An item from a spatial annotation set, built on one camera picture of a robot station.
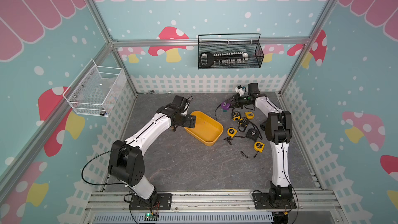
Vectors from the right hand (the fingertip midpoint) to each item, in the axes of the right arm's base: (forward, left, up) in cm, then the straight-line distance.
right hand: (227, 101), depth 103 cm
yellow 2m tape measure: (-5, -16, -8) cm, 19 cm away
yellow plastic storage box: (-14, +13, -12) cm, 23 cm away
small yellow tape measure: (-29, -17, -8) cm, 34 cm away
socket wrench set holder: (+11, +13, +26) cm, 31 cm away
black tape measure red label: (-21, -14, -7) cm, 27 cm away
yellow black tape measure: (-19, -2, -8) cm, 20 cm away
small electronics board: (-62, +41, -12) cm, 75 cm away
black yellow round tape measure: (-7, -6, -6) cm, 11 cm away
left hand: (-20, +25, +4) cm, 32 cm away
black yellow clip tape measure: (-12, -10, -8) cm, 17 cm away
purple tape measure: (-4, +1, 0) cm, 4 cm away
